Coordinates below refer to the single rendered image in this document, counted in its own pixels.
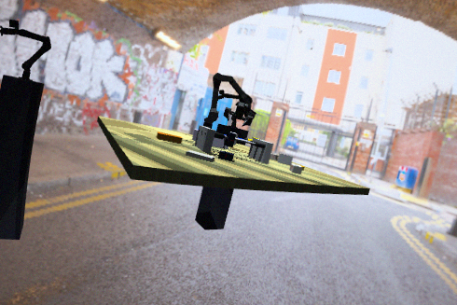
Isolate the orange rectangular block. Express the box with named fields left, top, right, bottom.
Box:
left=157, top=132, right=182, bottom=144

